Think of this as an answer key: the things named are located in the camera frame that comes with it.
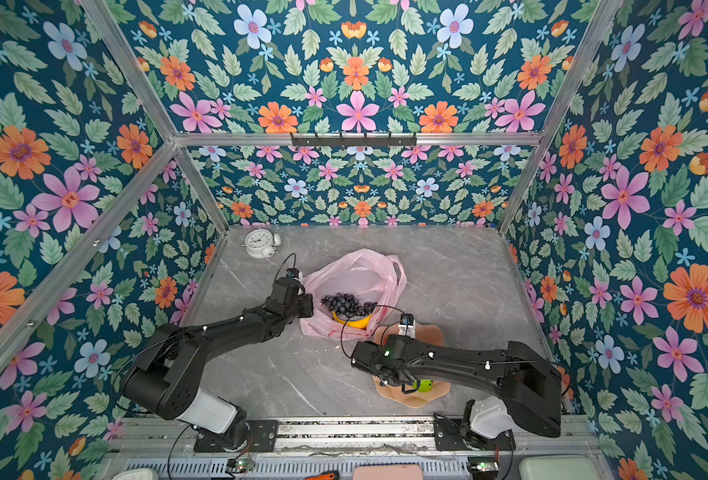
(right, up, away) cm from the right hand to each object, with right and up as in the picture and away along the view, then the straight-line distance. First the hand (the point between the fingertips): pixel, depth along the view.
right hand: (404, 359), depth 80 cm
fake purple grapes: (-17, +13, +13) cm, 25 cm away
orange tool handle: (-20, -22, -12) cm, 32 cm away
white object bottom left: (-62, -21, -13) cm, 67 cm away
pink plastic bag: (-10, +21, +21) cm, 31 cm away
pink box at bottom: (-5, -22, -12) cm, 25 cm away
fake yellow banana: (-13, +7, +11) cm, 19 cm away
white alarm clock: (-51, +33, +31) cm, 68 cm away
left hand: (-27, +17, +12) cm, 34 cm away
